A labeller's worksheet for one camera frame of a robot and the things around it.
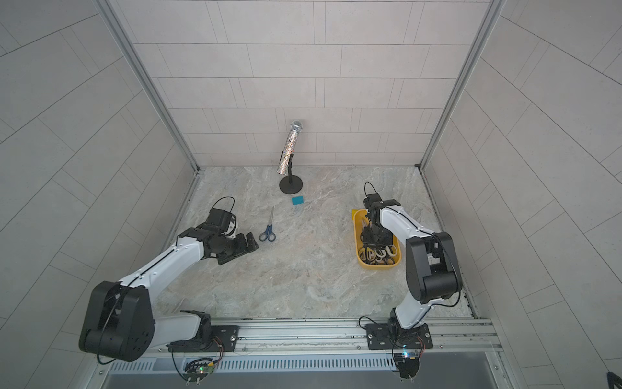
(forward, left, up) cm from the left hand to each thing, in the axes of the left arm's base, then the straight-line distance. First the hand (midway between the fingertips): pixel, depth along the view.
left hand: (253, 246), depth 86 cm
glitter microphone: (+38, -14, +24) cm, 48 cm away
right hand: (+2, -44, -2) cm, 44 cm away
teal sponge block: (+24, -14, -4) cm, 28 cm away
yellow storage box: (+12, -39, +2) cm, 41 cm away
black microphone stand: (+32, -11, -2) cm, 33 cm away
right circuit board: (-34, -50, -4) cm, 60 cm away
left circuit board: (-35, +9, -3) cm, 36 cm away
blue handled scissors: (+7, -4, -3) cm, 9 cm away
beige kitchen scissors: (-3, -44, +1) cm, 45 cm away
